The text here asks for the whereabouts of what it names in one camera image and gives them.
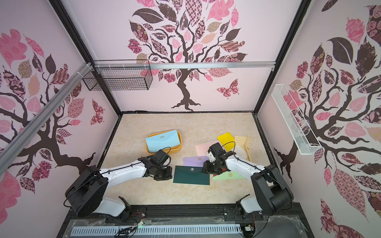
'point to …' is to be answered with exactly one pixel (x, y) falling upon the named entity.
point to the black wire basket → (121, 75)
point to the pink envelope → (202, 150)
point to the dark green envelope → (191, 175)
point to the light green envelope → (228, 175)
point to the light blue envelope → (162, 141)
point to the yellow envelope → (225, 138)
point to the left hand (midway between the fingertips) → (170, 180)
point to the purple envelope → (195, 161)
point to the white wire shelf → (304, 139)
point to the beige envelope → (241, 141)
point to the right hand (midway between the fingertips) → (206, 172)
